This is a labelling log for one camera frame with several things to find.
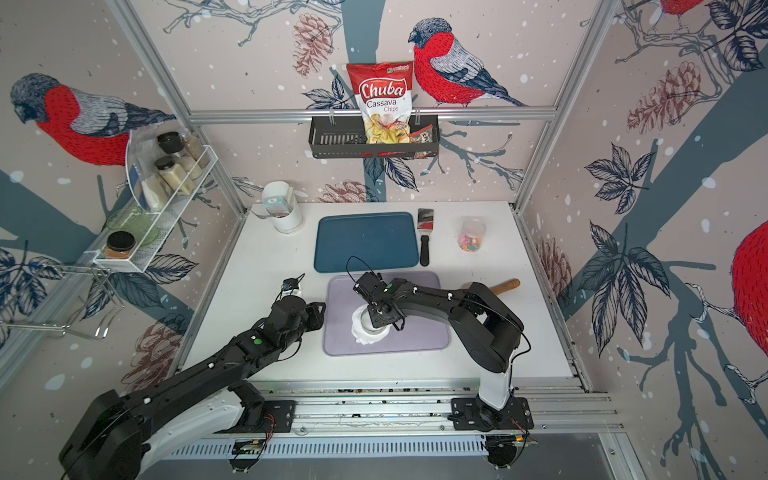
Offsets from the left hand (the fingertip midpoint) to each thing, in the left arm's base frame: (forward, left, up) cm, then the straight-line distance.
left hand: (326, 300), depth 84 cm
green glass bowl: (+8, +43, +26) cm, 51 cm away
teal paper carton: (+36, +23, +3) cm, 42 cm away
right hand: (-1, -16, -9) cm, 18 cm away
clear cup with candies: (+27, -47, -2) cm, 54 cm away
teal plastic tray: (+29, -9, -9) cm, 32 cm away
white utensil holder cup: (+34, +19, -4) cm, 39 cm away
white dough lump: (-7, -10, -10) cm, 15 cm away
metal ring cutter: (-3, -11, -9) cm, 15 cm away
